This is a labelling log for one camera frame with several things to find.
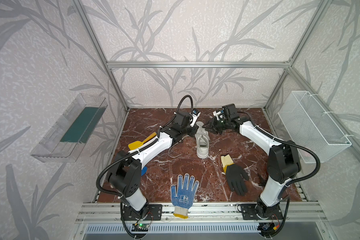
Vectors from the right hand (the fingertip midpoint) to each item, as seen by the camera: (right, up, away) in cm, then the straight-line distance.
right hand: (204, 122), depth 87 cm
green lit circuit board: (-33, -51, -15) cm, 62 cm away
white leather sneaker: (0, -11, +4) cm, 11 cm away
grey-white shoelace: (-1, -8, +5) cm, 10 cm away
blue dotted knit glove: (-10, -39, -8) cm, 41 cm away
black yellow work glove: (+18, -31, -2) cm, 36 cm away
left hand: (-4, +2, -1) cm, 5 cm away
